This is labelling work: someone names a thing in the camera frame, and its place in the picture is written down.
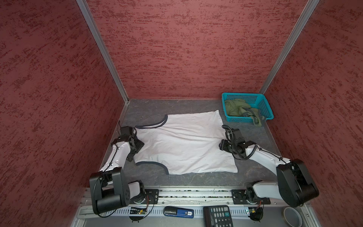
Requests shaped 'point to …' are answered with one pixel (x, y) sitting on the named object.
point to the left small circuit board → (135, 210)
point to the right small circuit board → (255, 213)
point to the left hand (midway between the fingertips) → (138, 152)
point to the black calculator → (217, 216)
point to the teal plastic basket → (257, 100)
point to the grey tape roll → (292, 217)
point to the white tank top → (190, 144)
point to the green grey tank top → (237, 107)
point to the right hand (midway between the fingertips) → (221, 148)
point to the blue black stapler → (178, 212)
